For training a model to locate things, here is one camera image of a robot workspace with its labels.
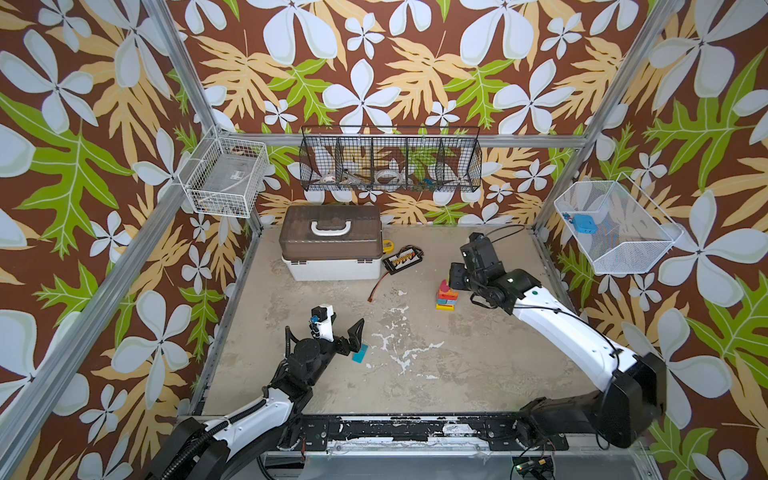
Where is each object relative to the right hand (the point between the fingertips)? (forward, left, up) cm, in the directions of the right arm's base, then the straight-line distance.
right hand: (454, 271), depth 82 cm
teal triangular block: (-16, +27, -19) cm, 37 cm away
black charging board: (+20, +11, -18) cm, 29 cm away
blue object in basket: (+13, -40, +5) cm, 42 cm away
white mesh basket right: (+9, -46, +7) cm, 48 cm away
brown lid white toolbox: (+10, +35, +2) cm, 36 cm away
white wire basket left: (+25, +66, +15) cm, 72 cm away
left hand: (-9, +30, -7) cm, 32 cm away
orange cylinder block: (0, -1, -12) cm, 12 cm away
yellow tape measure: (+25, +18, -17) cm, 35 cm away
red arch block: (0, 0, -14) cm, 14 cm away
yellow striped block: (-1, 0, -19) cm, 19 cm away
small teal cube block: (0, +1, -17) cm, 17 cm away
